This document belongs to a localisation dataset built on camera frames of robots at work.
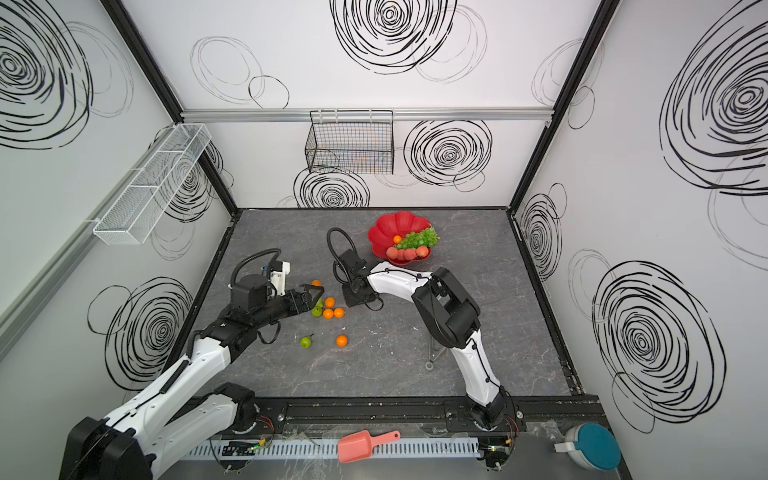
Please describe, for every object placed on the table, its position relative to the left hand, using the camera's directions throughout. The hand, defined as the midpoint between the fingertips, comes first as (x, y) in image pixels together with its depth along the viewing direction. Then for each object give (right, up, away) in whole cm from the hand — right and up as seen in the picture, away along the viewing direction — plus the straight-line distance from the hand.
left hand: (316, 292), depth 80 cm
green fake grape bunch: (+32, +14, +22) cm, 42 cm away
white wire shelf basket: (-43, +25, -3) cm, 50 cm away
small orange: (+23, +14, +28) cm, 39 cm away
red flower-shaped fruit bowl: (+20, +19, +32) cm, 42 cm away
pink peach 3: (+31, +10, +21) cm, 39 cm away
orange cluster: (+1, -8, +9) cm, 13 cm away
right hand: (+7, -5, +14) cm, 16 cm away
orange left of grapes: (-5, -1, +19) cm, 20 cm away
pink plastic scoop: (+13, -35, -10) cm, 38 cm away
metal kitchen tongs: (+31, -21, +2) cm, 37 cm away
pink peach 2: (+27, +9, +21) cm, 35 cm away
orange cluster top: (+2, -5, +11) cm, 13 cm away
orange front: (+6, -15, +5) cm, 17 cm away
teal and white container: (+64, -31, -16) cm, 73 cm away
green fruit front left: (-4, -15, +4) cm, 16 cm away
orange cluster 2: (+4, -9, +11) cm, 14 cm away
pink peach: (+21, +10, +22) cm, 32 cm away
